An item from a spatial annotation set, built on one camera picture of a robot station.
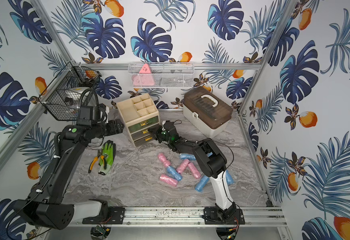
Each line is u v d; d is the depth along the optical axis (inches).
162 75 36.3
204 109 41.5
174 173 33.7
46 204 15.0
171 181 32.9
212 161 22.0
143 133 35.8
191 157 36.3
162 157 36.5
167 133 31.2
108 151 38.2
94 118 21.8
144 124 34.8
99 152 37.5
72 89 32.4
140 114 34.7
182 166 34.9
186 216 29.9
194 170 34.6
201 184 32.9
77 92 31.4
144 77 35.4
